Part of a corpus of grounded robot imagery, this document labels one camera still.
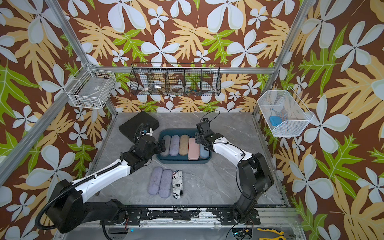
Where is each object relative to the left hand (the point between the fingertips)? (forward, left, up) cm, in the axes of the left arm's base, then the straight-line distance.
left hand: (160, 140), depth 85 cm
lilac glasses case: (-20, +2, -13) cm, 24 cm away
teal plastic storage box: (-5, -11, -14) cm, 18 cm away
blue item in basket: (+6, -64, +11) cm, 65 cm away
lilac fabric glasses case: (+5, -7, -13) cm, 16 cm away
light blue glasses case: (-2, -26, -11) cm, 29 cm away
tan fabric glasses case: (+3, -13, -12) cm, 18 cm away
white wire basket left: (+23, +40, +18) cm, 50 cm away
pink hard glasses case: (+1, -19, -14) cm, 24 cm away
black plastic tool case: (+18, +26, -11) cm, 34 cm away
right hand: (+7, -25, -4) cm, 26 cm away
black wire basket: (+38, -8, +15) cm, 42 cm away
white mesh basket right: (+11, -72, +10) cm, 74 cm away
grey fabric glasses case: (+11, -1, -14) cm, 18 cm away
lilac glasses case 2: (-21, -4, -13) cm, 25 cm away
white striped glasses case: (-21, -10, -13) cm, 27 cm away
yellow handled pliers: (-44, -60, -14) cm, 76 cm away
